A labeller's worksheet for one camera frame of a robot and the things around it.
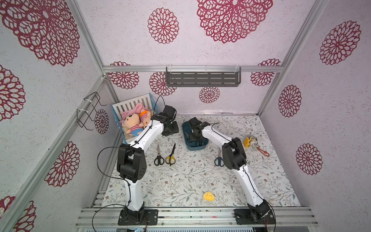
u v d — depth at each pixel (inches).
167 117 27.3
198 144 40.6
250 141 38.3
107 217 29.6
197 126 31.7
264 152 38.7
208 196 31.0
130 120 38.0
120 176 21.2
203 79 37.3
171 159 37.3
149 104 44.5
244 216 28.7
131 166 20.0
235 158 25.1
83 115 28.8
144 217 28.4
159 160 37.3
